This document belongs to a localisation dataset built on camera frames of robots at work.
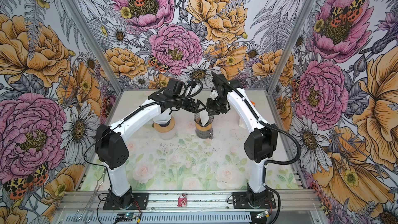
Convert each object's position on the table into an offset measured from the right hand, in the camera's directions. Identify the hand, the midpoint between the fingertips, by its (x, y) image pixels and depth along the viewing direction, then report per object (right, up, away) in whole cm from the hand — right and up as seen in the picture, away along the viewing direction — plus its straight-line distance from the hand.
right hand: (209, 117), depth 81 cm
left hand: (-6, +4, +2) cm, 7 cm away
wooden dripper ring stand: (-23, -7, +6) cm, 25 cm away
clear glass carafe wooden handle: (-24, -12, +15) cm, 31 cm away
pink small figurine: (-13, -37, -9) cm, 40 cm away
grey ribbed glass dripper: (-6, -1, +6) cm, 9 cm away
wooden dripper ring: (-3, -7, +8) cm, 11 cm away
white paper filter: (-3, +1, +2) cm, 3 cm away
